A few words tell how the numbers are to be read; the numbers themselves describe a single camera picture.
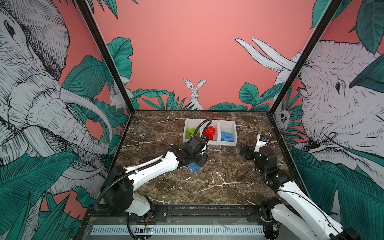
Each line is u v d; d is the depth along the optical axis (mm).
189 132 1045
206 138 716
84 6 695
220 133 982
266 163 584
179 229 702
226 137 1011
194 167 901
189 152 605
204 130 1022
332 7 691
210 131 1041
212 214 765
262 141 677
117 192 410
